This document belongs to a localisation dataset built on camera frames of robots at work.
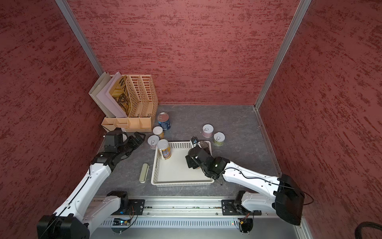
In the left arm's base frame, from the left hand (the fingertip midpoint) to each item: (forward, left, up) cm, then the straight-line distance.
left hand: (141, 142), depth 82 cm
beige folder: (+23, +31, +11) cm, 40 cm away
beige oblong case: (-13, -1, -12) cm, 18 cm away
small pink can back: (+16, -39, -10) cm, 44 cm away
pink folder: (+24, +24, +12) cm, 36 cm away
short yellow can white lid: (+14, -5, -9) cm, 17 cm away
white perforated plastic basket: (-11, -19, -17) cm, 27 cm away
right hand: (-7, -30, -3) cm, 31 cm away
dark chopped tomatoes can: (+2, -36, -6) cm, 37 cm away
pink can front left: (+6, -3, -9) cm, 11 cm away
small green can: (+8, -46, -10) cm, 48 cm away
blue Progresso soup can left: (+21, -8, -6) cm, 23 cm away
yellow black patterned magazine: (+35, +22, +6) cm, 41 cm away
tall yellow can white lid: (0, -12, -2) cm, 12 cm away
